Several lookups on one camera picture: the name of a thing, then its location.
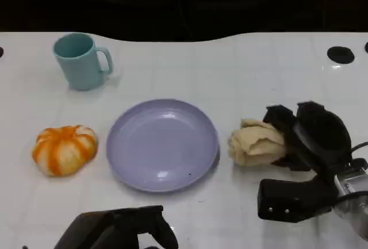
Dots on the beige towel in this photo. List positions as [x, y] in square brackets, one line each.
[253, 142]

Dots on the pale green mug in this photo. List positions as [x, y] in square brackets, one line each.
[80, 65]

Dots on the lilac plate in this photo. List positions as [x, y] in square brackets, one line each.
[161, 145]

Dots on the black round table grommet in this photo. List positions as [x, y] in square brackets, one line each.
[1, 52]
[366, 47]
[340, 55]

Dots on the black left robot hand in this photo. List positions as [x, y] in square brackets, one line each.
[115, 229]

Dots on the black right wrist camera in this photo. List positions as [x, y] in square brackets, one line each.
[293, 200]

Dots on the orange and white bread roll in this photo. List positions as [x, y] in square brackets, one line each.
[64, 151]

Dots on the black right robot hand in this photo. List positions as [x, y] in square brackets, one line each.
[322, 137]

